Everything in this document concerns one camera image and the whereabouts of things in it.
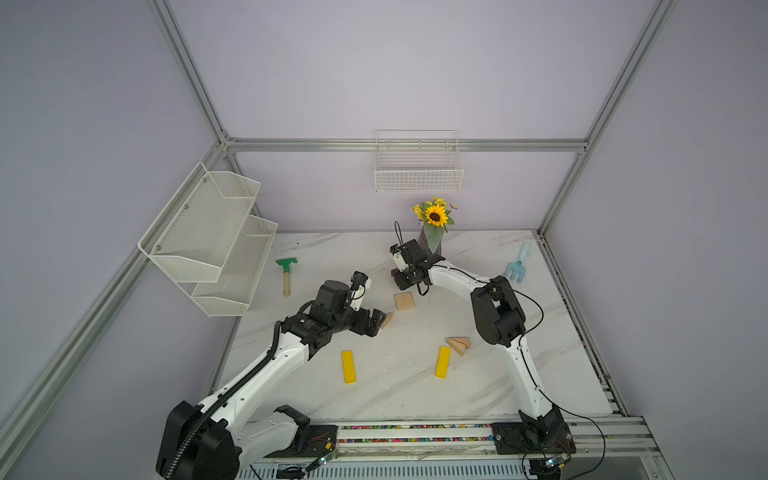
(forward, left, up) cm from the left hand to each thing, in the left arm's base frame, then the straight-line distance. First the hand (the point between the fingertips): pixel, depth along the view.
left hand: (368, 314), depth 81 cm
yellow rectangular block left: (-10, +6, -14) cm, 18 cm away
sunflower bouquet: (+27, -20, +11) cm, 36 cm away
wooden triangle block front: (-4, -27, -13) cm, 30 cm away
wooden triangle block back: (-3, -28, -11) cm, 30 cm away
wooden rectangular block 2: (+10, -11, -14) cm, 21 cm away
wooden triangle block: (+7, -6, -15) cm, 18 cm away
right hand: (+22, -10, -15) cm, 28 cm away
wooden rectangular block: (+13, -11, -13) cm, 21 cm away
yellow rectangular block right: (-9, -21, -14) cm, 27 cm away
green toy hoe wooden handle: (+29, +33, -13) cm, 46 cm away
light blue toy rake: (+28, -54, -15) cm, 63 cm away
